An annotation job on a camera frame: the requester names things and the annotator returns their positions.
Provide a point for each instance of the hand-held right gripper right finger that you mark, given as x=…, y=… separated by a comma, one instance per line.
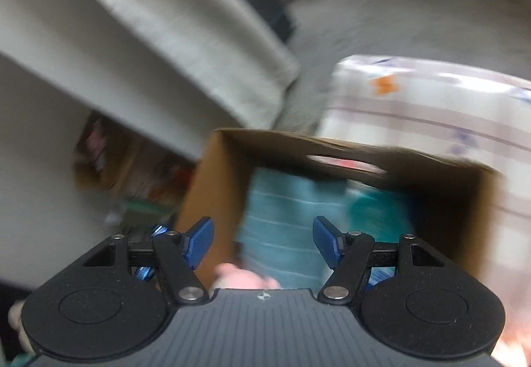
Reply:
x=327, y=242

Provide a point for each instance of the brown cardboard box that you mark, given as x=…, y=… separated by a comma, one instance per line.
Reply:
x=448, y=201

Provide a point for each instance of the light blue towel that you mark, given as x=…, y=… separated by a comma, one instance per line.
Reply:
x=282, y=209

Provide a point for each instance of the teal white wipes pack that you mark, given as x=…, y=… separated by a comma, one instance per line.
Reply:
x=373, y=209

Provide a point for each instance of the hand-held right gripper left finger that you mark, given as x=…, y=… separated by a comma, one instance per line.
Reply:
x=199, y=242

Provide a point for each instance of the white curtain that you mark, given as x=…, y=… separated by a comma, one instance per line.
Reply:
x=103, y=26

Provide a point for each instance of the checked tablecloth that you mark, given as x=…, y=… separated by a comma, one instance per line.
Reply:
x=435, y=101

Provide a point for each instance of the brown carton with clutter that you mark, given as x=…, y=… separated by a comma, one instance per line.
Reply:
x=124, y=167

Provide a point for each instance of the pink plush toy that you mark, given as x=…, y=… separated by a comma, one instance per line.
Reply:
x=244, y=277

